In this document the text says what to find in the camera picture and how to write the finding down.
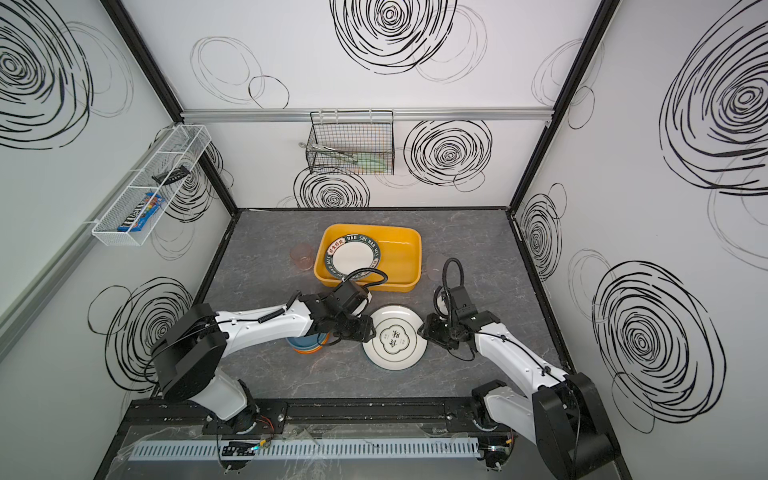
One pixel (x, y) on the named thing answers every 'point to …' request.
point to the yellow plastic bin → (400, 259)
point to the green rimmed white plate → (349, 252)
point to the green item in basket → (369, 162)
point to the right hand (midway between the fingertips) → (420, 333)
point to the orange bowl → (313, 350)
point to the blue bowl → (307, 342)
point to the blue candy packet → (142, 213)
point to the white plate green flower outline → (397, 345)
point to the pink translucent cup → (303, 254)
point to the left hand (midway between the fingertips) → (376, 335)
